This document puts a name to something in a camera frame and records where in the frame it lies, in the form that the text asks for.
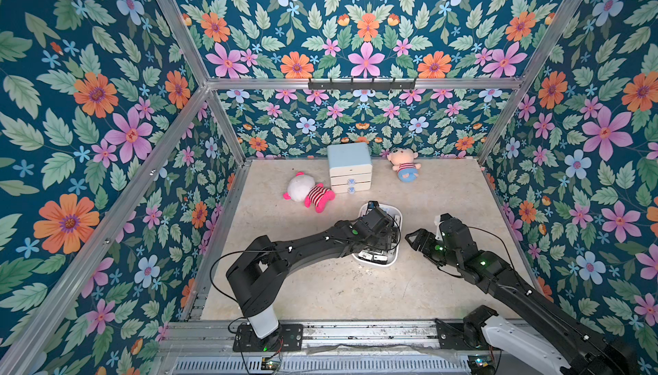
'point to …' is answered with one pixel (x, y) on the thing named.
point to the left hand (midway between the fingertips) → (387, 237)
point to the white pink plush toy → (302, 187)
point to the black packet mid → (380, 259)
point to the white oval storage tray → (393, 252)
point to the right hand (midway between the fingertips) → (411, 240)
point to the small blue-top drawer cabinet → (350, 167)
